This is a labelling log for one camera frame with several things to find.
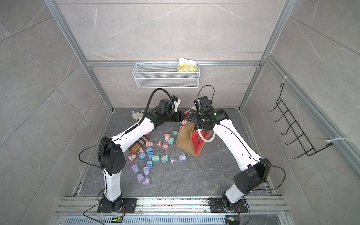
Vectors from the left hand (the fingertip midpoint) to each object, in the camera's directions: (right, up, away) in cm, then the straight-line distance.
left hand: (187, 113), depth 84 cm
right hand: (+5, -4, -6) cm, 9 cm away
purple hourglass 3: (-32, -34, -1) cm, 47 cm away
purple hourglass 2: (-4, -28, +4) cm, 29 cm away
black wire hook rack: (+54, -16, -22) cm, 61 cm away
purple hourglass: (-24, -40, -4) cm, 47 cm away
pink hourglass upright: (-14, -16, +16) cm, 27 cm away
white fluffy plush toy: (-39, -1, +26) cm, 47 cm away
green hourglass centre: (-20, -29, +5) cm, 35 cm away
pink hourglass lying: (-26, -20, +10) cm, 35 cm away
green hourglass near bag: (-11, -18, +12) cm, 25 cm away
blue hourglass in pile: (-25, -26, +9) cm, 37 cm away
